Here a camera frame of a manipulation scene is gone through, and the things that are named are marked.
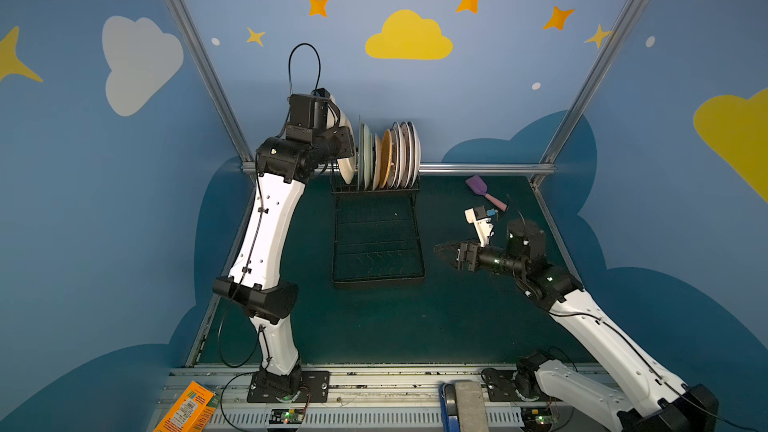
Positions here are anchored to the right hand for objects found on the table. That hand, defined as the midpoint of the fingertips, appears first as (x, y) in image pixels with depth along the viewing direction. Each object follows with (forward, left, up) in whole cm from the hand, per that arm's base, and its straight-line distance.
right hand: (444, 245), depth 71 cm
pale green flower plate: (+22, +21, +8) cm, 31 cm away
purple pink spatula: (+45, -21, -26) cm, 57 cm away
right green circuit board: (-31, -24, -28) cm, 48 cm away
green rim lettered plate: (+24, +8, +8) cm, 26 cm away
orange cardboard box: (-35, +57, -21) cm, 70 cm away
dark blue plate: (+21, +18, +4) cm, 28 cm away
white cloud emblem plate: (+21, +12, +6) cm, 25 cm away
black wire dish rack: (+17, +19, -23) cm, 35 cm away
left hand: (+19, +24, +17) cm, 35 cm away
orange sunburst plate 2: (+25, +10, +7) cm, 28 cm away
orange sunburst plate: (+24, +13, +8) cm, 28 cm away
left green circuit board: (-34, +37, -27) cm, 57 cm away
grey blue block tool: (-30, -5, -23) cm, 38 cm away
